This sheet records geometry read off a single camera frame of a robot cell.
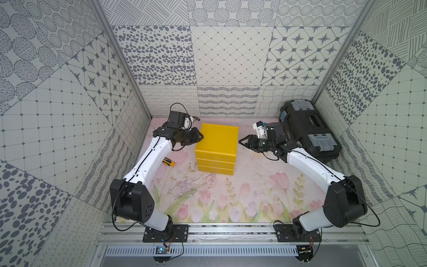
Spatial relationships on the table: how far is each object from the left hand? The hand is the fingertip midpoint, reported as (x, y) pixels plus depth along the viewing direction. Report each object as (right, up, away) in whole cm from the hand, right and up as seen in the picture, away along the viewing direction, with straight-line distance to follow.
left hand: (200, 134), depth 82 cm
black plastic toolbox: (+60, +7, +14) cm, 62 cm away
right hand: (+21, -5, +1) cm, 22 cm away
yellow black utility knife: (-21, -17, +14) cm, 30 cm away
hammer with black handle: (-6, +11, +37) cm, 39 cm away
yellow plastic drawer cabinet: (+8, -8, -5) cm, 13 cm away
